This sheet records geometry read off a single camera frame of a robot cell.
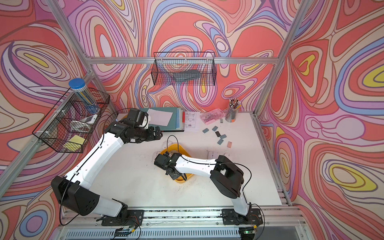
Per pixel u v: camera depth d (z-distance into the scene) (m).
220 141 1.02
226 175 0.50
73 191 0.39
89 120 0.73
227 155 0.94
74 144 0.64
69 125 0.74
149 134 0.69
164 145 0.99
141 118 0.63
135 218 0.72
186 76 0.95
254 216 0.72
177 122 1.12
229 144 1.02
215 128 1.11
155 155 0.97
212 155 0.94
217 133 1.08
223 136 1.06
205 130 1.08
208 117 1.17
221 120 1.15
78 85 0.71
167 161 0.66
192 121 1.15
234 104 1.03
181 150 0.95
